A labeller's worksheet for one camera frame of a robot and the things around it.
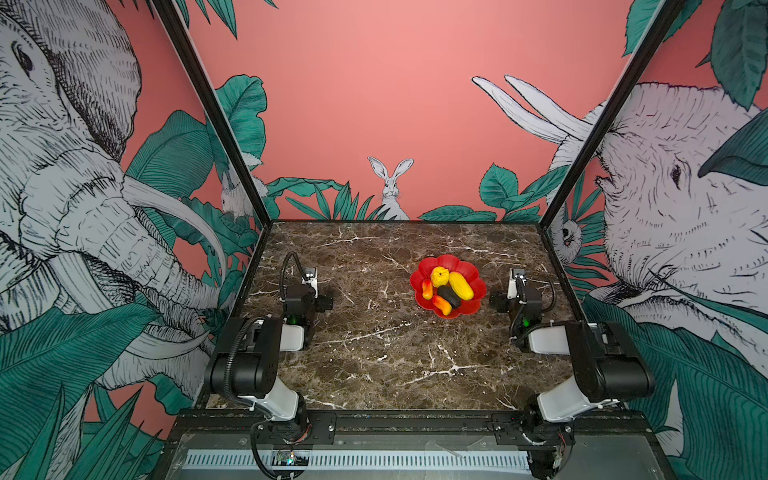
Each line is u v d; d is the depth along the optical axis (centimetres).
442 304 93
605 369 46
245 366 45
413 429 75
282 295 72
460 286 98
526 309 72
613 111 86
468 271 103
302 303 72
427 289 98
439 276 98
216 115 87
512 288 84
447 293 95
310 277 81
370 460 70
